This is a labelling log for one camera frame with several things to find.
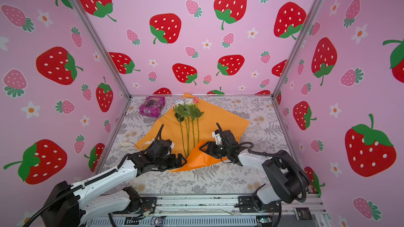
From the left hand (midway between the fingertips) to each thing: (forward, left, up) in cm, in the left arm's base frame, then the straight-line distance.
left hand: (182, 163), depth 80 cm
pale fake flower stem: (+24, +1, -7) cm, 25 cm away
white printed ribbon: (+13, +34, -7) cm, 37 cm away
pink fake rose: (+39, -8, -6) cm, 40 cm away
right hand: (+7, -10, +1) cm, 12 cm away
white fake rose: (+39, +5, -1) cm, 40 cm away
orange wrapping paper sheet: (+29, -2, -7) cm, 30 cm away
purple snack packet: (+40, +26, -1) cm, 48 cm away
